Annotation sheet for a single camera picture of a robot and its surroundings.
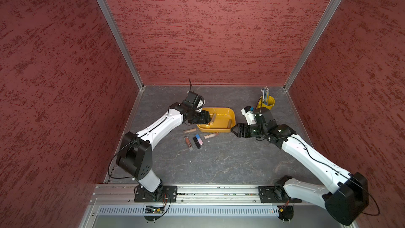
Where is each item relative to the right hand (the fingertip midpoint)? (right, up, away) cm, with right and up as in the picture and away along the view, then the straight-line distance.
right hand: (236, 132), depth 78 cm
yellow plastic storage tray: (-3, +3, +24) cm, 24 cm away
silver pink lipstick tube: (0, +1, +21) cm, 22 cm away
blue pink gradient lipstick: (-19, -7, +13) cm, 25 cm away
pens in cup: (+22, +20, +19) cm, 36 cm away
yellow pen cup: (+27, +15, +22) cm, 38 cm away
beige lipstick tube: (-26, -2, +17) cm, 31 cm away
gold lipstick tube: (-11, +5, +22) cm, 25 cm away
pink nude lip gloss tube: (-14, -5, +14) cm, 21 cm away
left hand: (-16, +4, +6) cm, 18 cm away
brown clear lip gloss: (-26, -9, +14) cm, 31 cm away
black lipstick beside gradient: (-21, -9, +12) cm, 25 cm away
